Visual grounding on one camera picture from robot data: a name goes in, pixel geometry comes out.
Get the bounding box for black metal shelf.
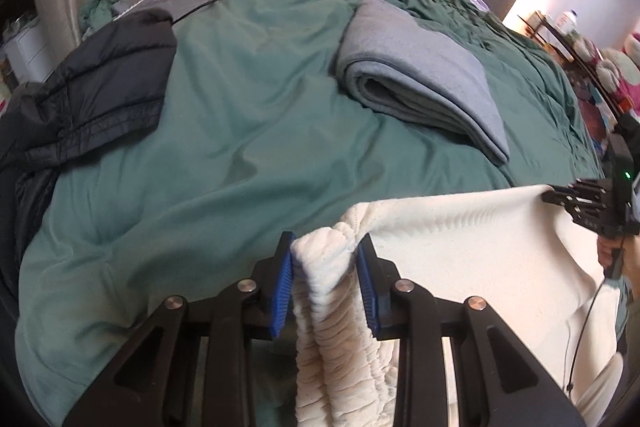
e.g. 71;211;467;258
521;12;639;127

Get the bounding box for black jacket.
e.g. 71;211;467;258
0;7;179;308

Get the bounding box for folded grey-blue towel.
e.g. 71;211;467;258
335;0;510;166

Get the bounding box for person's right hand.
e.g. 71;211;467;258
597;236;625;280

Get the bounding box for white plastic bottle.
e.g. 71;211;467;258
555;10;577;36

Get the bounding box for pink bear plush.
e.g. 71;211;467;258
573;32;639;113

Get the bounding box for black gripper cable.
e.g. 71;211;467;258
563;275;609;396

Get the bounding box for cream knit pants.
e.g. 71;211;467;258
292;185;623;426

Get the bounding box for green duvet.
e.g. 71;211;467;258
15;0;600;426

